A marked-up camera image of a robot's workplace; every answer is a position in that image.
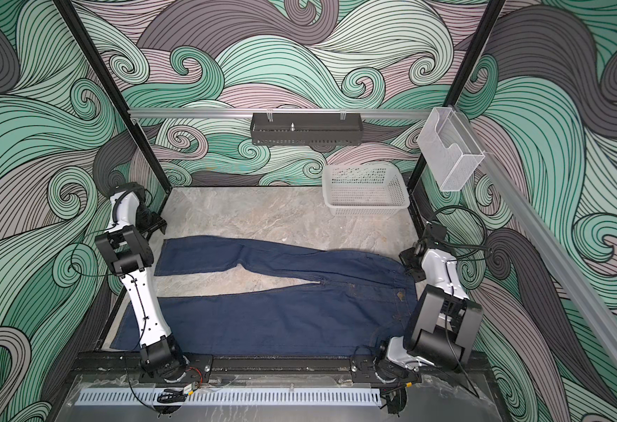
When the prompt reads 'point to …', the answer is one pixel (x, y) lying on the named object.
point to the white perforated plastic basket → (364, 189)
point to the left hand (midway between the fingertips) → (157, 232)
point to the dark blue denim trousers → (356, 307)
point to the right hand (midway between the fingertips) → (405, 262)
